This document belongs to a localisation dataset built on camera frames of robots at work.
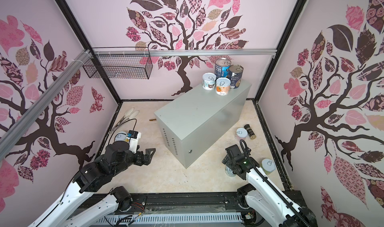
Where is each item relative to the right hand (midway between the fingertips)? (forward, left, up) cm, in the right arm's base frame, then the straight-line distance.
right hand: (231, 162), depth 84 cm
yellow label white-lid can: (+17, +68, +3) cm, 70 cm away
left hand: (0, +44, +17) cm, 47 cm away
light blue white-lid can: (-6, +2, +1) cm, 6 cm away
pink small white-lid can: (+18, -10, +1) cm, 21 cm away
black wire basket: (+55, +69, +31) cm, 94 cm away
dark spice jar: (+21, -16, -1) cm, 27 cm away
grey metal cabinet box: (+7, +20, +30) cm, 37 cm away
